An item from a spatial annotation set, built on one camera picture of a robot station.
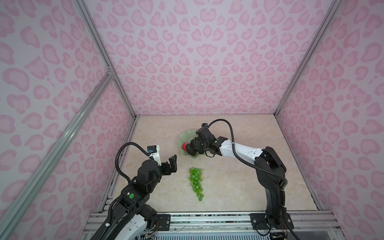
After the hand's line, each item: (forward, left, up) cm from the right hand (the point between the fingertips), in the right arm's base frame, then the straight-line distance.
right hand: (198, 140), depth 92 cm
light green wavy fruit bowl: (+8, +9, -7) cm, 14 cm away
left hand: (-17, +14, +12) cm, 25 cm away
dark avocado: (-4, +5, -4) cm, 8 cm away
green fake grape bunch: (-22, +1, -7) cm, 23 cm away
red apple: (0, +9, -6) cm, 11 cm away
